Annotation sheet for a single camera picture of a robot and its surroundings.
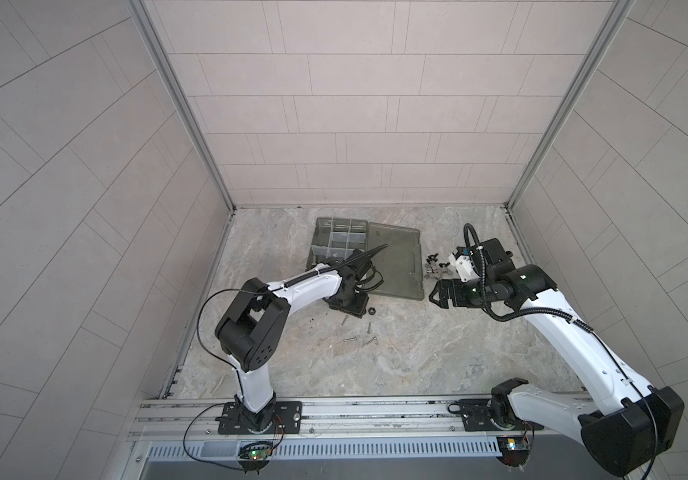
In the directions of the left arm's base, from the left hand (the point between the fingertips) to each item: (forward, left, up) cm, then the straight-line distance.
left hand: (363, 307), depth 88 cm
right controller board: (-34, -34, -1) cm, 49 cm away
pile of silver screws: (-9, +2, -2) cm, 9 cm away
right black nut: (0, -2, -1) cm, 3 cm away
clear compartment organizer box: (+25, +9, +1) cm, 26 cm away
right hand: (-3, -20, +14) cm, 25 cm away
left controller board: (-35, +24, +3) cm, 42 cm away
